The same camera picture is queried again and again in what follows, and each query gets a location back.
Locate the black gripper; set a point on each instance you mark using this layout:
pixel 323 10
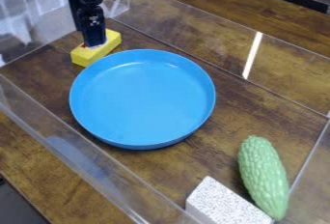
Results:
pixel 88 18

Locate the yellow block with label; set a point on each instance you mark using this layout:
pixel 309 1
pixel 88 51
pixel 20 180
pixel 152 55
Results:
pixel 83 55

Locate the blue round tray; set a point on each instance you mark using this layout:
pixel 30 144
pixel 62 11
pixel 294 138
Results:
pixel 142 99

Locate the white speckled foam block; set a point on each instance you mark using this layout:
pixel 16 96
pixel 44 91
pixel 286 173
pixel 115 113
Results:
pixel 217 205

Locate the green bitter gourd toy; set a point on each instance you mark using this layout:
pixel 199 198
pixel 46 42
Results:
pixel 263 176

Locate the clear acrylic enclosure wall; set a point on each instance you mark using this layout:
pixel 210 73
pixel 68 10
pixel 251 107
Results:
pixel 265 49

